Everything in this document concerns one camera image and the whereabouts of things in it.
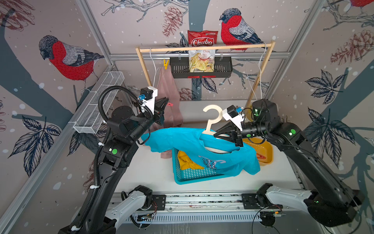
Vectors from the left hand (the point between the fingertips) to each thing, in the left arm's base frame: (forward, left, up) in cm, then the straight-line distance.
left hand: (167, 95), depth 55 cm
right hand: (-10, -19, -11) cm, 24 cm away
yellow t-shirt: (-9, -6, -46) cm, 47 cm away
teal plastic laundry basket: (-16, -8, -49) cm, 52 cm away
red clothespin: (-5, -53, -48) cm, 71 cm away
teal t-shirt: (-18, -30, -21) cm, 40 cm away
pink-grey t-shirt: (+23, +5, -15) cm, 28 cm away
